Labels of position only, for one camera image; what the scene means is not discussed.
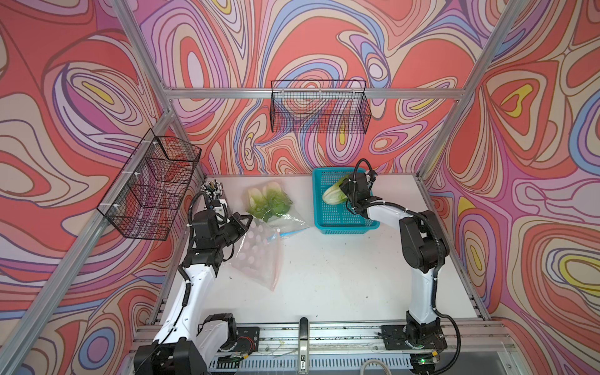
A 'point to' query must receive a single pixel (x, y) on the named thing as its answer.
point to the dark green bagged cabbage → (269, 202)
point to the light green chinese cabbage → (333, 194)
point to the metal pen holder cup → (213, 189)
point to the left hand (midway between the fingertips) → (255, 217)
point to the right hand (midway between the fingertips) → (347, 186)
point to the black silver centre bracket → (304, 346)
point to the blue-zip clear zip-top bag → (292, 223)
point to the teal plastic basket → (337, 219)
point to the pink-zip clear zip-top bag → (260, 253)
